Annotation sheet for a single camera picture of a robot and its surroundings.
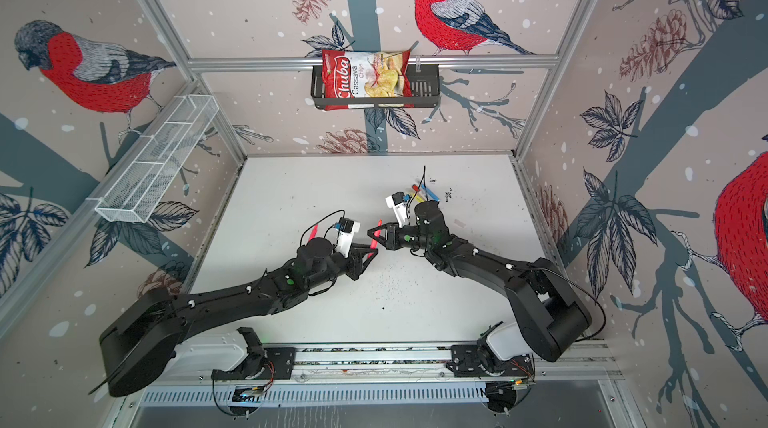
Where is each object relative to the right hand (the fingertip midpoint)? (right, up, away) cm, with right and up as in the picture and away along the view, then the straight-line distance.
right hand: (366, 240), depth 79 cm
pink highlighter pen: (-19, -2, +18) cm, 27 cm away
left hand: (+3, -3, -3) cm, 5 cm away
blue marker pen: (+21, +11, +28) cm, 37 cm away
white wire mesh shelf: (-56, +13, -8) cm, 58 cm away
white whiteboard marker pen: (+17, +12, +30) cm, 37 cm away
